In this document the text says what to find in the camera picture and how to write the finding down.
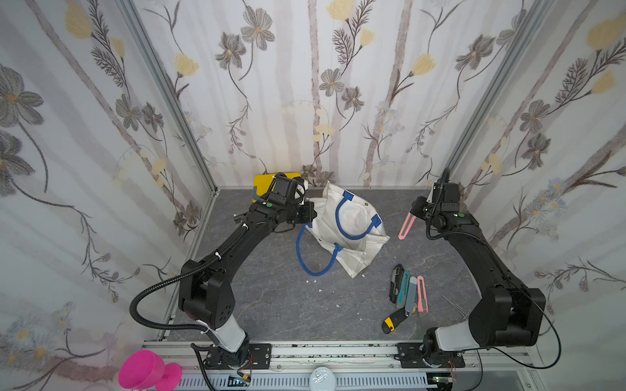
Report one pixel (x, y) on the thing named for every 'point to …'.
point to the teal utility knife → (403, 291)
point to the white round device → (322, 379)
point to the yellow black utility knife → (390, 322)
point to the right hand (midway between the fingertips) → (423, 201)
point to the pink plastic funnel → (146, 369)
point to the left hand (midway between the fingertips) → (320, 211)
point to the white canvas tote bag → (347, 225)
